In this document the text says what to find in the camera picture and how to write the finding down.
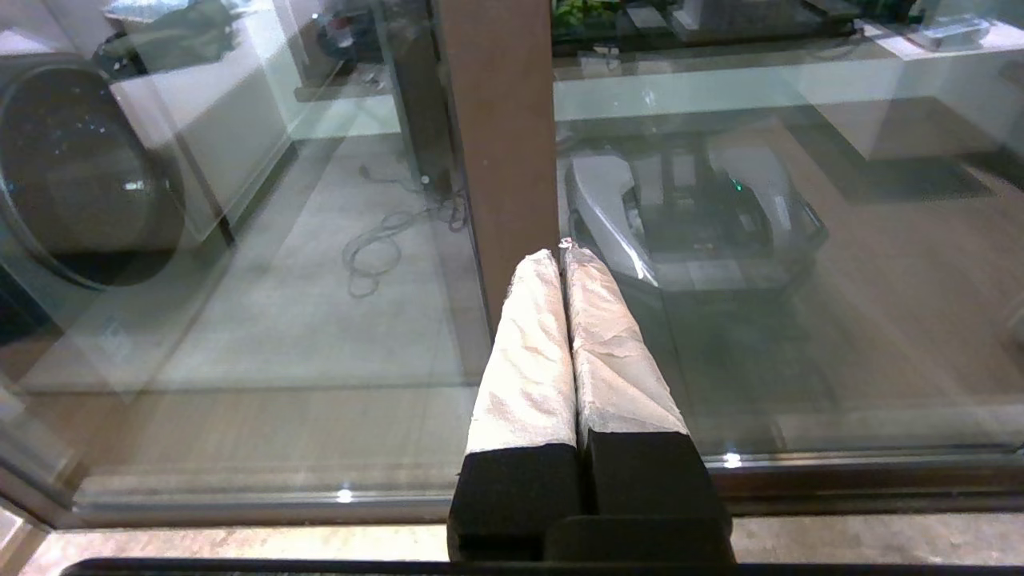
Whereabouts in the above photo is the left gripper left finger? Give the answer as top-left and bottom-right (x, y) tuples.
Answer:
(446, 250), (582, 561)

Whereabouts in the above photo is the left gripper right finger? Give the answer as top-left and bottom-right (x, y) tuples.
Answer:
(548, 242), (734, 565)

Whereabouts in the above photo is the brown framed glass sliding door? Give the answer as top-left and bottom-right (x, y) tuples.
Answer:
(552, 0), (1024, 517)

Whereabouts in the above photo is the grey rug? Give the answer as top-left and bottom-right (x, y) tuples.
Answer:
(20, 132), (490, 394)

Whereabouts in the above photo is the brown framed fixed glass panel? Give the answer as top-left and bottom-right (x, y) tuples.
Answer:
(0, 0), (561, 530)

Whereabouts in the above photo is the beige sofa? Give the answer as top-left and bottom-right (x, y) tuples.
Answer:
(108, 8), (297, 241)

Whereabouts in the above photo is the small dark cloth item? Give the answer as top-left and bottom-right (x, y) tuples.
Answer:
(94, 0), (245, 77)

